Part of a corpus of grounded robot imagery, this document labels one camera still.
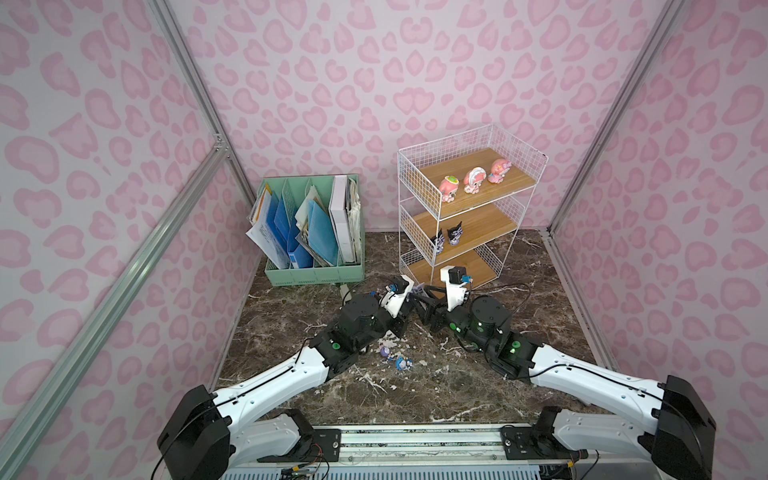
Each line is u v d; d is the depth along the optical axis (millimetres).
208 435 391
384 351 874
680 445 381
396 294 618
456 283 605
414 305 676
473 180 685
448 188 666
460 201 699
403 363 850
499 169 711
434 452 727
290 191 1040
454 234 790
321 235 952
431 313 620
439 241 780
